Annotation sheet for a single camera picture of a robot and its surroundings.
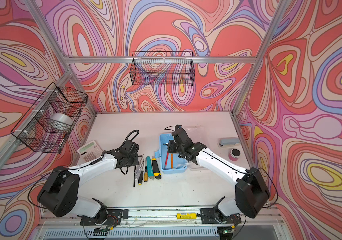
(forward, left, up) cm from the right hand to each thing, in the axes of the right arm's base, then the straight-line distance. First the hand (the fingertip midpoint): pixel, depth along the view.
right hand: (171, 148), depth 83 cm
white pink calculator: (+6, +53, -11) cm, 54 cm away
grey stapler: (+13, -40, -17) cm, 45 cm away
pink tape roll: (0, -39, -10) cm, 40 cm away
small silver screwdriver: (-6, +21, -13) cm, 25 cm away
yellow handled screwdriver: (-10, +15, -12) cm, 22 cm away
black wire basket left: (+5, +63, +17) cm, 65 cm away
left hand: (-1, +21, -11) cm, 23 cm away
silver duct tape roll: (+4, +52, +20) cm, 56 cm away
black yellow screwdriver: (-10, +18, -13) cm, 25 cm away
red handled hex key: (+1, +3, -13) cm, 14 cm away
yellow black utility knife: (-10, +8, -13) cm, 19 cm away
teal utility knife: (-6, +14, -14) cm, 20 cm away
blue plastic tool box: (-2, +1, -15) cm, 15 cm away
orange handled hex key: (-1, 0, -14) cm, 14 cm away
